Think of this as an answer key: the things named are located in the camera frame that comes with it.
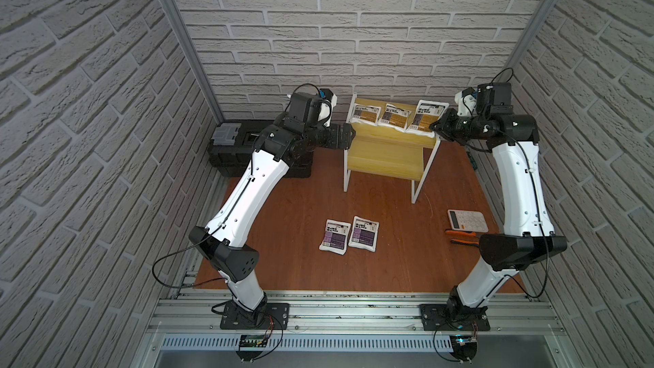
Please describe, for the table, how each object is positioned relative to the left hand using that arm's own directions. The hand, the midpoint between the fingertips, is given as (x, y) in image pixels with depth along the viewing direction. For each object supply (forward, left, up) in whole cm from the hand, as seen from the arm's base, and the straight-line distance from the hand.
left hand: (348, 127), depth 69 cm
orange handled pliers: (-15, -45, -37) cm, 60 cm away
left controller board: (-46, +28, -43) cm, 69 cm away
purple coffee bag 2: (-14, -8, -38) cm, 42 cm away
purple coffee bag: (-15, +2, -39) cm, 42 cm away
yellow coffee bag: (+10, -16, -4) cm, 19 cm away
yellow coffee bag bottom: (+12, -7, -5) cm, 14 cm away
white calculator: (-10, -47, -37) cm, 60 cm away
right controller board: (-48, -33, -39) cm, 71 cm away
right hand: (+3, -26, -1) cm, 26 cm away
